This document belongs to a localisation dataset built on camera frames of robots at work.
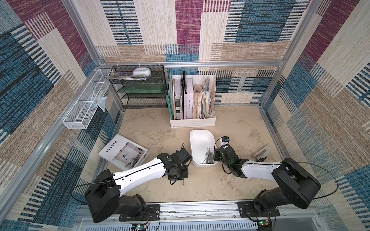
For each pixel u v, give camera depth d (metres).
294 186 0.44
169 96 0.86
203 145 0.97
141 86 1.05
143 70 0.90
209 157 0.91
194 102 0.99
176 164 0.59
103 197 0.41
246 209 0.74
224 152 0.70
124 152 0.92
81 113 0.91
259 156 0.89
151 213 0.71
